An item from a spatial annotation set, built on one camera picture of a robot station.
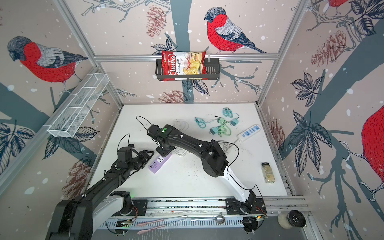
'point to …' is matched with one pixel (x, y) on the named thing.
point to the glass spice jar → (268, 175)
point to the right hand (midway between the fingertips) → (164, 155)
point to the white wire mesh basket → (68, 121)
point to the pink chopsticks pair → (146, 223)
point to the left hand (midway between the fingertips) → (151, 154)
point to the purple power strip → (157, 165)
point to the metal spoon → (220, 219)
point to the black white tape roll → (292, 218)
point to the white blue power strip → (241, 136)
